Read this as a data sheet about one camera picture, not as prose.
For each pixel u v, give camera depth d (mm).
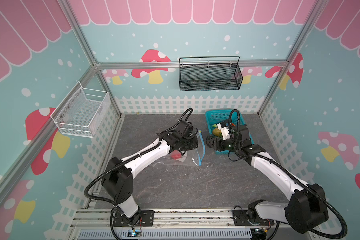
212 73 917
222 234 711
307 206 401
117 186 442
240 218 737
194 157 795
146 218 746
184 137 678
